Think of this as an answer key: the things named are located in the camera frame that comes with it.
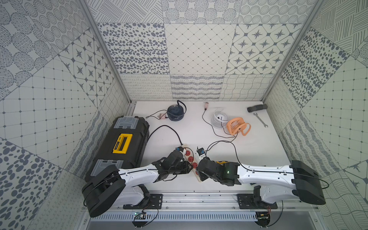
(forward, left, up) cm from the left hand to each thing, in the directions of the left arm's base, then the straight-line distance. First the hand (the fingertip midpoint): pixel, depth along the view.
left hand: (191, 163), depth 83 cm
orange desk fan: (+24, -29, +7) cm, 38 cm away
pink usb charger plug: (+50, -12, -2) cm, 52 cm away
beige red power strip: (+3, 0, -1) cm, 3 cm away
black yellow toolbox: (+3, +36, +15) cm, 39 cm away
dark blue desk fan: (+38, +13, +2) cm, 40 cm away
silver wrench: (+42, -51, -3) cm, 66 cm away
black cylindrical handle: (+46, -51, 0) cm, 69 cm away
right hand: (-4, -4, +3) cm, 7 cm away
